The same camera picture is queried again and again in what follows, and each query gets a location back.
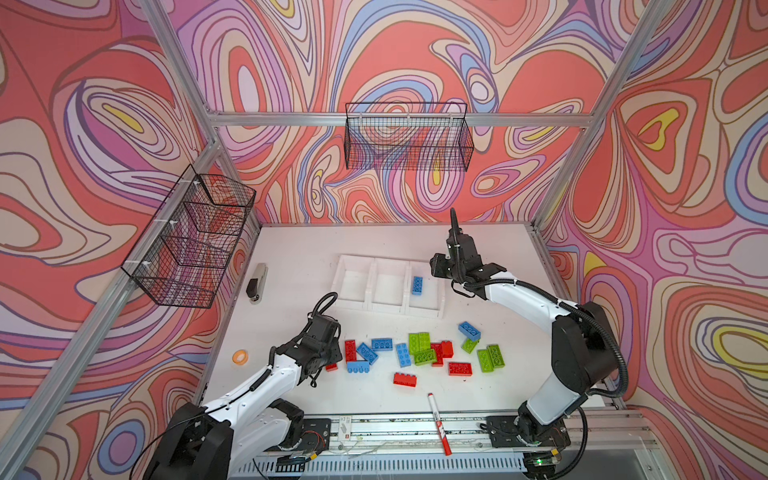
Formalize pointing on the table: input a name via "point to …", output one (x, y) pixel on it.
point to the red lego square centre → (447, 349)
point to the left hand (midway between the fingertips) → (339, 347)
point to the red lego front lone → (405, 379)
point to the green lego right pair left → (485, 360)
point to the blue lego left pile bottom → (358, 367)
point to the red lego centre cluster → (438, 348)
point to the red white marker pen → (445, 444)
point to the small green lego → (469, 345)
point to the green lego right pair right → (496, 356)
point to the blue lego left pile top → (381, 344)
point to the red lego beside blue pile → (350, 350)
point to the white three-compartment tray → (392, 286)
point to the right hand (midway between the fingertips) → (439, 267)
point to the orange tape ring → (240, 357)
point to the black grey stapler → (256, 284)
